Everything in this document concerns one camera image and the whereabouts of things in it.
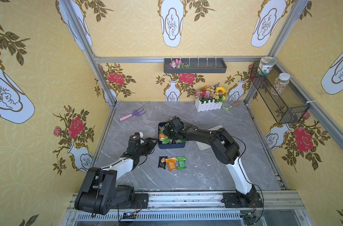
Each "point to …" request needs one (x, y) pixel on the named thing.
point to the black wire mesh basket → (287, 107)
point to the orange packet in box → (161, 135)
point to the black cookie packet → (162, 162)
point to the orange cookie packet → (171, 163)
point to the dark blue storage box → (164, 141)
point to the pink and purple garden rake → (137, 112)
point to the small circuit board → (129, 215)
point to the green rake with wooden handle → (227, 109)
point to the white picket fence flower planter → (210, 97)
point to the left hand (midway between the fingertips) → (153, 140)
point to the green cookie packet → (181, 161)
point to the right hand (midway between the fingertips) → (167, 127)
